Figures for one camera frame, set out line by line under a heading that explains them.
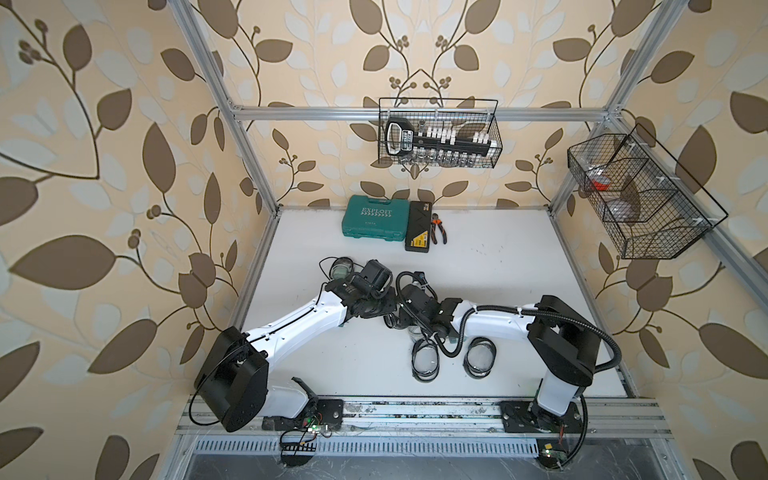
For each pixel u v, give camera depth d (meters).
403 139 0.85
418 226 1.12
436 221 1.16
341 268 1.01
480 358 0.83
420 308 0.67
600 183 0.81
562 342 0.46
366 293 0.64
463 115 0.91
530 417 0.73
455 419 0.75
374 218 1.12
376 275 0.64
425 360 0.83
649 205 0.73
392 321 0.81
